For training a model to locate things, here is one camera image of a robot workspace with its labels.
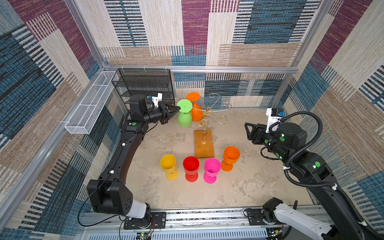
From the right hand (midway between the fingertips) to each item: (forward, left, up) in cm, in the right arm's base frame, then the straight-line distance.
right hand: (251, 127), depth 63 cm
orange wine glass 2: (+22, +22, -13) cm, 33 cm away
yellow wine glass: (-2, +39, -26) cm, 47 cm away
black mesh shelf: (+52, +55, -12) cm, 76 cm away
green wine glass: (+14, +28, -8) cm, 33 cm away
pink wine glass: (-6, +15, -25) cm, 30 cm away
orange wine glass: (+2, +3, -27) cm, 28 cm away
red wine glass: (-6, +26, -21) cm, 34 cm away
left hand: (+12, +30, +3) cm, 32 cm away
